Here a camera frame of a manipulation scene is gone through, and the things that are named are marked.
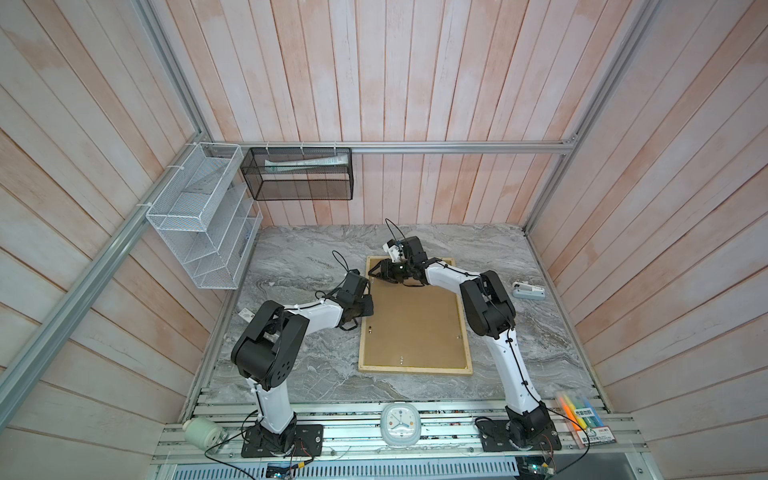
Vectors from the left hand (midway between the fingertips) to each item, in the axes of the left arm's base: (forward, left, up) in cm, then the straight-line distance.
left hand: (368, 309), depth 97 cm
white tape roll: (-37, +37, +8) cm, 53 cm away
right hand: (+13, -1, +2) cm, 13 cm away
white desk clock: (-34, -9, +2) cm, 35 cm away
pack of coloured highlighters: (-34, -58, +1) cm, 67 cm away
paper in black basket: (+32, +19, +35) cm, 51 cm away
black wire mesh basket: (+40, +25, +25) cm, 53 cm away
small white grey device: (+7, -54, 0) cm, 55 cm away
